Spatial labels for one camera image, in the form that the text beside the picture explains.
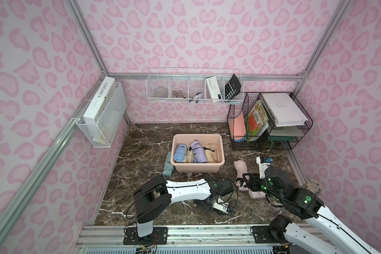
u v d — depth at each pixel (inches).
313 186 27.5
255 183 24.3
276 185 20.3
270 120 36.5
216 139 37.5
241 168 35.6
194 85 38.6
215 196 22.8
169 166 36.7
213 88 35.9
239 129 45.3
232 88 36.3
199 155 36.4
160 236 28.6
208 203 27.8
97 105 26.9
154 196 19.8
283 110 38.3
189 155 37.6
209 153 38.3
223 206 27.7
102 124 27.2
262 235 28.4
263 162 24.4
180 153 34.5
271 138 38.1
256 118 40.5
